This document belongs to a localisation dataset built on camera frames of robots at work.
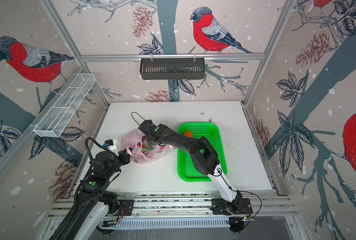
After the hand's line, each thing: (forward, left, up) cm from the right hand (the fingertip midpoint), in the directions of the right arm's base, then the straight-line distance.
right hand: (153, 141), depth 92 cm
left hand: (-11, +8, +10) cm, 17 cm away
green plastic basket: (-15, -21, -7) cm, 27 cm away
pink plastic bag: (-13, +2, +12) cm, 18 cm away
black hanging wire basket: (+48, -6, +22) cm, 53 cm away
